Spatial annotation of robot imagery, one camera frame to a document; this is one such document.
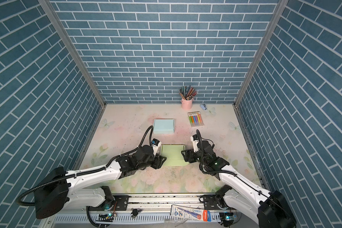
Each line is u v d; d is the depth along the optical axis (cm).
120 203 74
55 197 39
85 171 48
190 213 71
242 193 49
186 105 115
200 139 71
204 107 119
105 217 72
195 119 109
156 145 73
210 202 74
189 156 71
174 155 85
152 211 72
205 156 62
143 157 63
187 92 112
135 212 68
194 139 74
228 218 70
